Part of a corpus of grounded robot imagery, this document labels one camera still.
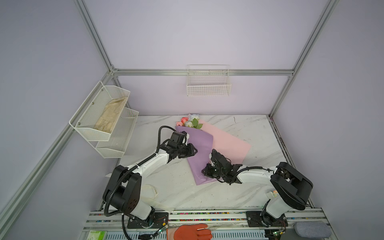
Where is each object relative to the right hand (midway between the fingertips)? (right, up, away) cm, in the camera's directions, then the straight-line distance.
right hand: (199, 172), depth 86 cm
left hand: (-2, +11, +1) cm, 12 cm away
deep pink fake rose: (-11, +33, +26) cm, 43 cm away
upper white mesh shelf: (-56, +31, -8) cm, 64 cm away
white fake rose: (-3, +33, +22) cm, 40 cm away
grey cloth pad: (+52, -22, -17) cm, 59 cm away
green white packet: (-49, -24, -18) cm, 57 cm away
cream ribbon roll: (-29, -12, -2) cm, 31 cm away
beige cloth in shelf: (-49, +32, -7) cm, 59 cm away
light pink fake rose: (-15, +29, +25) cm, 42 cm away
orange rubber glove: (-5, -24, -16) cm, 29 cm away
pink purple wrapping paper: (+5, +18, +19) cm, 27 cm away
